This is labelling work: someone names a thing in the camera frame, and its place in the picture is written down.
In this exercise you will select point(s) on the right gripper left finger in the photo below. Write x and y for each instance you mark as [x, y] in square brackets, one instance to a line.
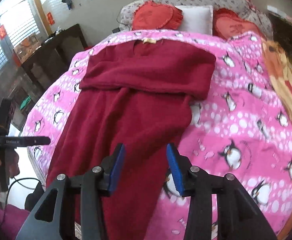
[53, 216]

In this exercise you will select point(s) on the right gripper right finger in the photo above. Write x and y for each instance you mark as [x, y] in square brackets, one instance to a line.
[238, 216]

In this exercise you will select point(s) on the dark red knit sweater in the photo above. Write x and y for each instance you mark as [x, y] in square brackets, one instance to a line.
[137, 94]

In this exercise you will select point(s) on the person's left hand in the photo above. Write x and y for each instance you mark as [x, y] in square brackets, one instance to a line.
[1, 164]

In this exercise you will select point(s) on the dark wooden desk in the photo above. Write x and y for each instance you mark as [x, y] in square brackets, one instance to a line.
[54, 56]

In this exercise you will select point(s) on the window with blinds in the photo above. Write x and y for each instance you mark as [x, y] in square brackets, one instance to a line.
[18, 20]

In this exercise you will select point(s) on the dark carved wooden cabinet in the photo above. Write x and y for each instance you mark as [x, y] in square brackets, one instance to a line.
[282, 32]

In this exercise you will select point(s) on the left red heart pillow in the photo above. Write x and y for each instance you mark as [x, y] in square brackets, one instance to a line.
[156, 16]

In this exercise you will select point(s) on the red heart pillow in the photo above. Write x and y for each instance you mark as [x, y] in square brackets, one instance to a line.
[156, 16]
[227, 24]

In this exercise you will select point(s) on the right red heart pillow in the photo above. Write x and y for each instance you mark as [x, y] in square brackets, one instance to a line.
[227, 24]

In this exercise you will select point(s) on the white square pillow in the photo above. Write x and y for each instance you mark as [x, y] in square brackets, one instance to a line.
[197, 19]

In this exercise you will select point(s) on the floral grey headboard cushion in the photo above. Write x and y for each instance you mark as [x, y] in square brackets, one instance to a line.
[244, 8]

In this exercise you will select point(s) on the red paper wall decoration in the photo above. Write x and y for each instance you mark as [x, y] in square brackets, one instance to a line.
[50, 18]

